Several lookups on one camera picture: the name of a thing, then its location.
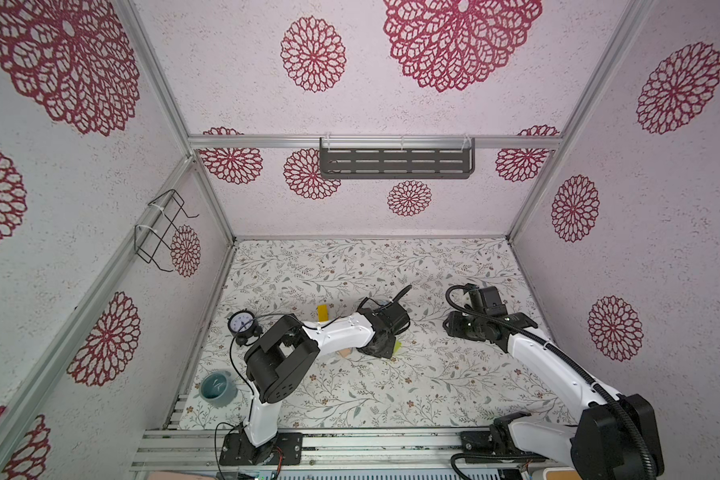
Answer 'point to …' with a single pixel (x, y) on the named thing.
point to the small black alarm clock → (243, 325)
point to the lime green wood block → (397, 346)
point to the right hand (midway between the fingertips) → (449, 320)
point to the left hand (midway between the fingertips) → (378, 353)
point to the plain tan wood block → (345, 352)
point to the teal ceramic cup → (216, 387)
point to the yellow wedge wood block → (323, 313)
